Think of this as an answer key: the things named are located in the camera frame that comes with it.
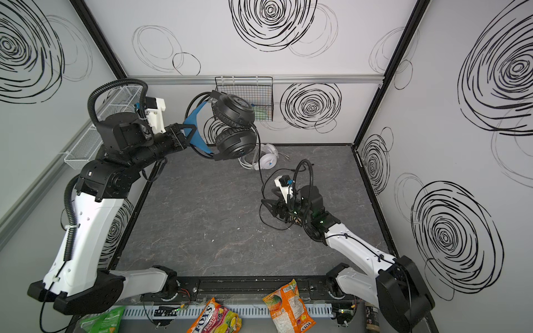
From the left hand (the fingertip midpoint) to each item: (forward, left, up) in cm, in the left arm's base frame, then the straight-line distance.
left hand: (196, 126), depth 57 cm
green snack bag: (-43, +29, -44) cm, 68 cm away
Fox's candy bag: (-41, -5, -45) cm, 61 cm away
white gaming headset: (+24, -19, -39) cm, 49 cm away
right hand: (-5, -19, -28) cm, 35 cm away
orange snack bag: (-38, -28, -44) cm, 64 cm away
